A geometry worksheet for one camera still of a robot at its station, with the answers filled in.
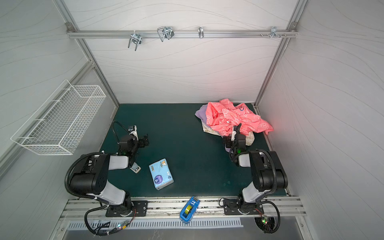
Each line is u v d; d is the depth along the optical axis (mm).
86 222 661
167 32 764
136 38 789
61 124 689
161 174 797
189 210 689
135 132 839
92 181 447
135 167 849
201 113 1108
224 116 905
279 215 701
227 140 863
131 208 717
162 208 750
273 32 764
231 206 734
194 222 703
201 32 783
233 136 858
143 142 861
